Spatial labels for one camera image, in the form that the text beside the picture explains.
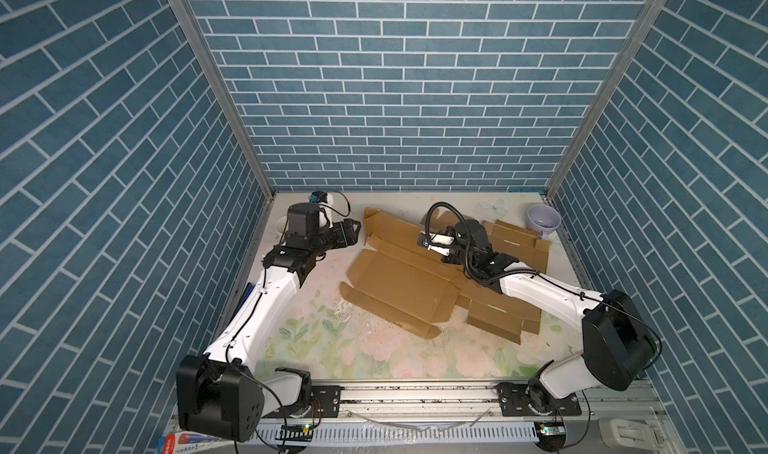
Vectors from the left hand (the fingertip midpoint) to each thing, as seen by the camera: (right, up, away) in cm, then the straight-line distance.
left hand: (352, 225), depth 80 cm
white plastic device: (+67, -48, -12) cm, 83 cm away
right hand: (+26, -1, +7) cm, 27 cm away
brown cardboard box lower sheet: (+42, -28, +11) cm, 51 cm away
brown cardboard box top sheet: (+13, -20, +18) cm, 30 cm away
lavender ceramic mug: (+66, +1, +29) cm, 72 cm away
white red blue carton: (-35, -50, -13) cm, 62 cm away
